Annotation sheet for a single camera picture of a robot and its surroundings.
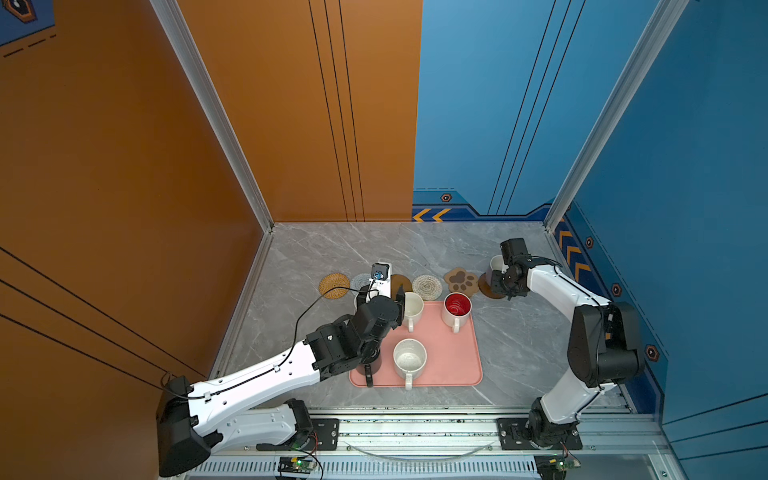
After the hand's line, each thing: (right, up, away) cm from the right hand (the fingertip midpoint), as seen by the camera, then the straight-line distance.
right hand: (497, 286), depth 94 cm
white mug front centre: (-28, -20, -10) cm, 36 cm away
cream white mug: (-27, -7, -4) cm, 28 cm away
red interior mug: (-13, -7, -1) cm, 15 cm away
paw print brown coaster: (-10, +1, +8) cm, 13 cm away
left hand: (-33, +3, -23) cm, 41 cm away
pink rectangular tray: (-16, -20, -9) cm, 27 cm away
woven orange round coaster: (-54, -1, +8) cm, 54 cm away
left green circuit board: (-57, -40, -24) cm, 73 cm away
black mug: (-40, -20, -17) cm, 47 cm away
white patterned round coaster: (-21, -1, +7) cm, 22 cm away
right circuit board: (+7, -39, -25) cm, 47 cm away
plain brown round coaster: (-33, +1, +8) cm, 34 cm away
